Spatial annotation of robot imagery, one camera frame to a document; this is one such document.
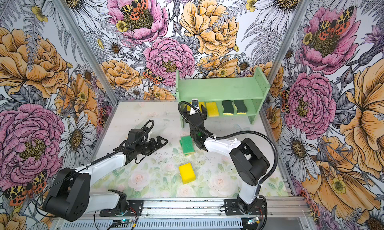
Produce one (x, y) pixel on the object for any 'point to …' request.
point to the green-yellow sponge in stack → (188, 148)
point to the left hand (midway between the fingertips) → (163, 148)
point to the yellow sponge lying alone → (187, 173)
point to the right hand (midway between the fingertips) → (194, 108)
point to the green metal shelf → (217, 89)
